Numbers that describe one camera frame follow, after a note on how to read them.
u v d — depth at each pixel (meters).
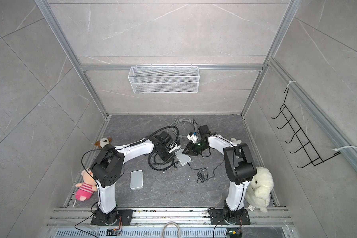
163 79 1.00
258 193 0.65
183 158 0.93
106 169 0.50
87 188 0.78
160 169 0.90
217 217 0.73
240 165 0.50
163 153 0.80
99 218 0.74
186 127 1.11
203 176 0.87
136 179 0.84
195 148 0.83
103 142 1.00
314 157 0.60
